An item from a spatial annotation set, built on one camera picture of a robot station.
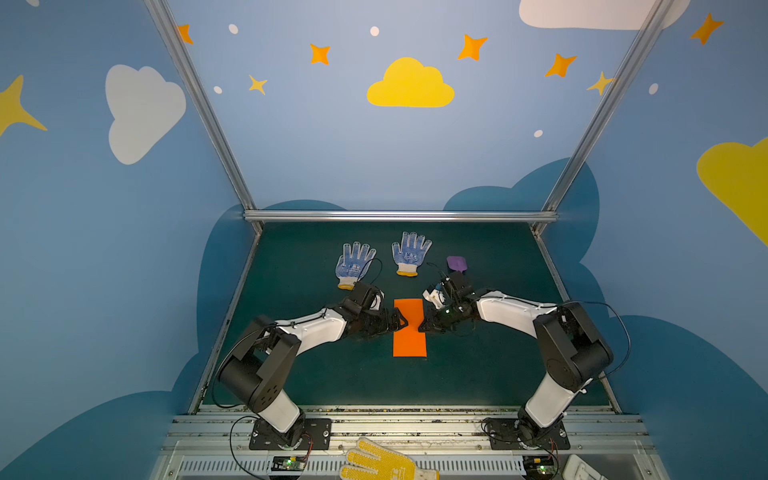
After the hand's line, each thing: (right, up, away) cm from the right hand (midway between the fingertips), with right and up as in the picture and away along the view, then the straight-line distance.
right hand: (420, 325), depth 90 cm
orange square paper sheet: (-3, -5, +1) cm, 6 cm away
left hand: (-6, 0, -2) cm, 7 cm away
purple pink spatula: (+16, +19, +19) cm, 31 cm away
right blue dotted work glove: (-1, +22, +24) cm, 33 cm away
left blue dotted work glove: (-22, +19, +22) cm, 36 cm away
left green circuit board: (-34, -29, -18) cm, 48 cm away
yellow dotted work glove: (-9, -29, -19) cm, 36 cm away
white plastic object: (+35, -29, -21) cm, 50 cm away
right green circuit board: (+27, -30, -18) cm, 44 cm away
